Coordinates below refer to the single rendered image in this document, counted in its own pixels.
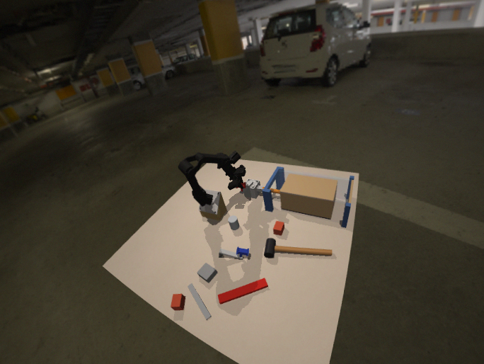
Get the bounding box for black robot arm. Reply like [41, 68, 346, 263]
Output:
[178, 151, 246, 207]

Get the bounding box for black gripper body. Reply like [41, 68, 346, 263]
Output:
[225, 166, 239, 190]

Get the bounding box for black mallet with brown handle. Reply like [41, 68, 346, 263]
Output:
[264, 238, 332, 258]

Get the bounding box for red flat bar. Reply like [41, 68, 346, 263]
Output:
[218, 278, 268, 304]

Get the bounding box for red cube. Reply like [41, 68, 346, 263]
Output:
[273, 221, 284, 235]
[171, 293, 185, 311]

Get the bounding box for grey cylinder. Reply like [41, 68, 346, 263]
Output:
[228, 216, 239, 230]

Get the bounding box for grey flat bar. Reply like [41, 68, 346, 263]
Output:
[188, 283, 211, 320]

